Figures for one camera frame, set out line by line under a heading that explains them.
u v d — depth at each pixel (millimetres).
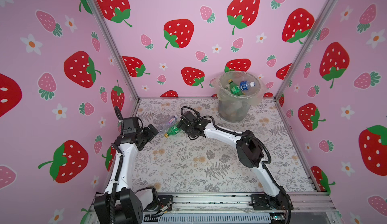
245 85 973
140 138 691
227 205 742
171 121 1011
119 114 625
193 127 728
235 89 954
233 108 930
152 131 740
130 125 614
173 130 963
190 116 741
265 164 585
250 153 554
